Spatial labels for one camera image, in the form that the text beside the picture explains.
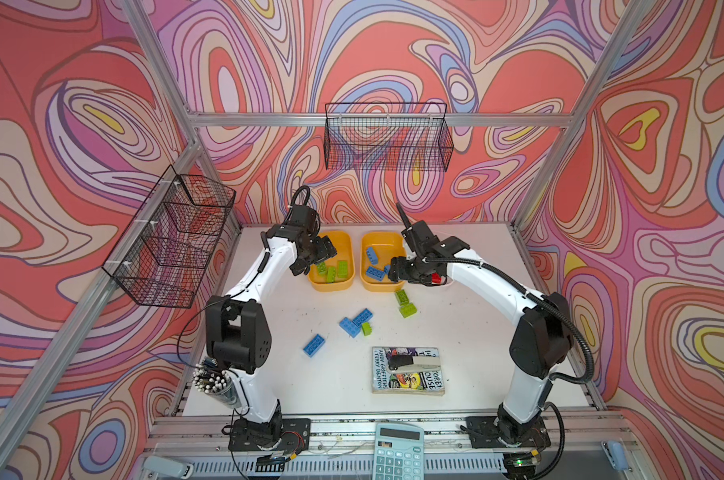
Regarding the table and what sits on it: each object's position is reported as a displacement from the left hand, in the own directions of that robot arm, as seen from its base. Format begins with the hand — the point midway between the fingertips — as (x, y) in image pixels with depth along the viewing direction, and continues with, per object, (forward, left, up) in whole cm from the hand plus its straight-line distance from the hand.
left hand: (324, 255), depth 90 cm
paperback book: (-30, -24, -14) cm, 41 cm away
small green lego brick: (-17, -13, -15) cm, 26 cm away
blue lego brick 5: (-23, +3, -14) cm, 27 cm away
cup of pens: (-37, +21, +1) cm, 43 cm away
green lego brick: (+5, +3, -14) cm, 15 cm away
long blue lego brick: (-8, -19, +4) cm, 21 cm away
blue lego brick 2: (+4, -16, -15) cm, 22 cm away
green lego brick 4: (-11, -26, -14) cm, 32 cm away
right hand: (-8, -23, -3) cm, 25 cm away
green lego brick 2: (+5, -4, -14) cm, 16 cm away
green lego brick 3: (+2, -1, -13) cm, 13 cm away
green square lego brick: (-7, -25, -14) cm, 29 cm away
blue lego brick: (+10, -15, -14) cm, 23 cm away
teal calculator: (-49, -20, -13) cm, 55 cm away
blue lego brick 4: (-17, -8, -15) cm, 24 cm away
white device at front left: (-52, +33, -12) cm, 62 cm away
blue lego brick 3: (-13, -12, -15) cm, 23 cm away
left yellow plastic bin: (+18, -4, -13) cm, 22 cm away
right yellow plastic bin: (+16, -17, -15) cm, 28 cm away
